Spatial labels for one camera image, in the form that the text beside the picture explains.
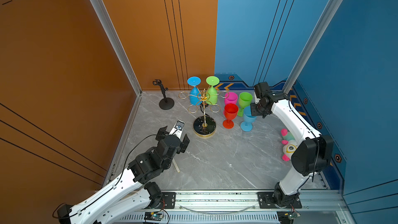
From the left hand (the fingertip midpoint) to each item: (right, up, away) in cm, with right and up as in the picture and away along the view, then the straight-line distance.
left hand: (176, 129), depth 72 cm
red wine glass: (+30, +8, +24) cm, 39 cm away
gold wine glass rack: (+13, -1, +25) cm, 29 cm away
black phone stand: (-13, +13, +38) cm, 42 cm away
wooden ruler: (-4, -19, +13) cm, 24 cm away
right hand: (+43, +8, +15) cm, 46 cm away
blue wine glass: (+40, -1, +25) cm, 47 cm away
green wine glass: (+18, +18, +19) cm, 31 cm away
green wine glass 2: (+38, +15, +23) cm, 47 cm away
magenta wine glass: (+30, +16, +27) cm, 44 cm away
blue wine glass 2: (+8, +16, +7) cm, 19 cm away
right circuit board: (+51, -39, -2) cm, 64 cm away
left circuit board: (-11, -40, -1) cm, 41 cm away
